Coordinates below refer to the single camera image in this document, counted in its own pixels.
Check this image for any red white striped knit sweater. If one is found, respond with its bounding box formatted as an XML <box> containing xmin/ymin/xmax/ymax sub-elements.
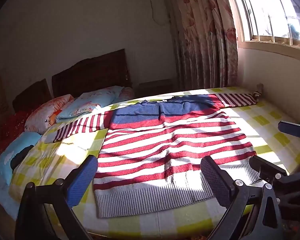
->
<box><xmin>46</xmin><ymin>94</ymin><xmax>258</xmax><ymax>218</ymax></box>

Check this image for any yellow white checked bed sheet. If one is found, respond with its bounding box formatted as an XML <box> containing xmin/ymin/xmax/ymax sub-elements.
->
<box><xmin>9</xmin><ymin>99</ymin><xmax>300</xmax><ymax>239</ymax></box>

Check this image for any orange floral pillow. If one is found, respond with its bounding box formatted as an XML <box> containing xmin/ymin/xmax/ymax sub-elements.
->
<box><xmin>24</xmin><ymin>94</ymin><xmax>74</xmax><ymax>134</ymax></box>

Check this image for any light blue folded quilt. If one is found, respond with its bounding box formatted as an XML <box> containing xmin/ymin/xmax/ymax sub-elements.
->
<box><xmin>56</xmin><ymin>86</ymin><xmax>123</xmax><ymax>123</ymax></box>

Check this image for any light blue cloud blanket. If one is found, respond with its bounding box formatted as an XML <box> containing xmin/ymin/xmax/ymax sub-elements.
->
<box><xmin>0</xmin><ymin>131</ymin><xmax>43</xmax><ymax>186</ymax></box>

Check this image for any dark wooden headboard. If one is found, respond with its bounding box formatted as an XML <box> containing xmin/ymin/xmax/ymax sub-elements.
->
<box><xmin>12</xmin><ymin>49</ymin><xmax>132</xmax><ymax>113</ymax></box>

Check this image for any dark bedside table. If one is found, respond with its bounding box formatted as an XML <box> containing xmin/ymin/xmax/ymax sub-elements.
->
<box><xmin>135</xmin><ymin>79</ymin><xmax>175</xmax><ymax>98</ymax></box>

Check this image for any barred window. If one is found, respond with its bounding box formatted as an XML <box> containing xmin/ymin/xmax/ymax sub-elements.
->
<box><xmin>229</xmin><ymin>0</ymin><xmax>300</xmax><ymax>60</ymax></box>

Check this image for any floral pink curtain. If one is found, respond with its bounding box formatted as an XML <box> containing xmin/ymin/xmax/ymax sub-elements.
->
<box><xmin>165</xmin><ymin>0</ymin><xmax>238</xmax><ymax>90</ymax></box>

